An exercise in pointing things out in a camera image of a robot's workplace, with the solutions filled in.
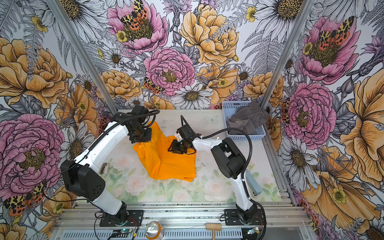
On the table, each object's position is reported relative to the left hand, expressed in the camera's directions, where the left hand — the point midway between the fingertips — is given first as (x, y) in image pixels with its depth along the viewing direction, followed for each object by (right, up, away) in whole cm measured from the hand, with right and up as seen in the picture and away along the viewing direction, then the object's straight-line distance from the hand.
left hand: (145, 143), depth 81 cm
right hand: (+11, -8, +12) cm, 18 cm away
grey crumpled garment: (+66, +15, +31) cm, 74 cm away
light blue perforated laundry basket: (+53, +23, +42) cm, 71 cm away
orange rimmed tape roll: (+10, -33, -19) cm, 39 cm away
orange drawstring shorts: (+6, -13, +8) cm, 17 cm away
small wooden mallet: (+35, -37, -11) cm, 52 cm away
